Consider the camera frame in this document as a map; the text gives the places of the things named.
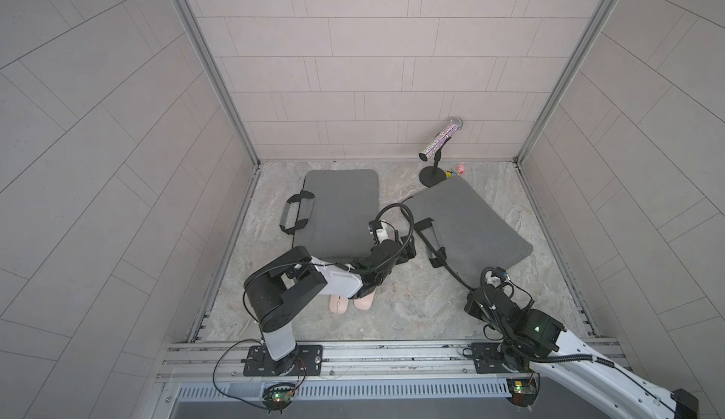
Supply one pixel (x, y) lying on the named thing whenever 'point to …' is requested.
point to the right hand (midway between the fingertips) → (463, 300)
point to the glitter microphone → (454, 125)
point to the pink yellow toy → (461, 169)
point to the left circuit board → (278, 396)
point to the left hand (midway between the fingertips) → (411, 240)
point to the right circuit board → (524, 392)
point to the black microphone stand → (430, 175)
